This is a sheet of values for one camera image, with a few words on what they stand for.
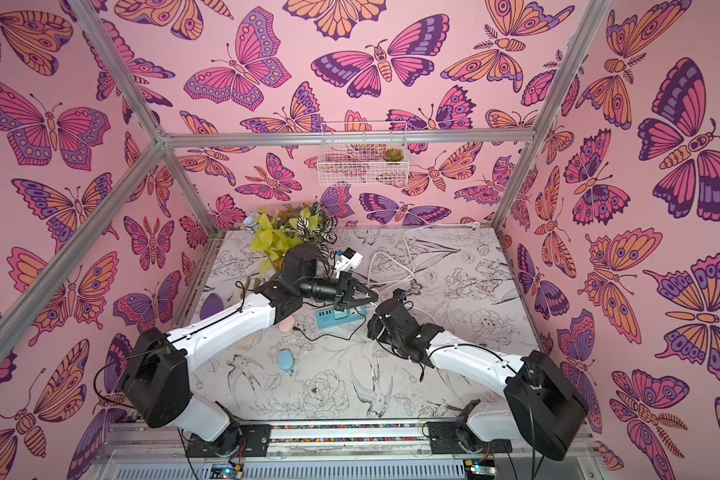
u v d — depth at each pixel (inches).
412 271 40.9
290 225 34.5
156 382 17.0
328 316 36.5
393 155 36.3
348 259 28.1
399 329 25.3
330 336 35.0
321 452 28.7
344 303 26.0
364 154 37.6
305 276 24.7
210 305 39.1
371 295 27.5
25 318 21.5
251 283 40.6
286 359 33.8
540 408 16.4
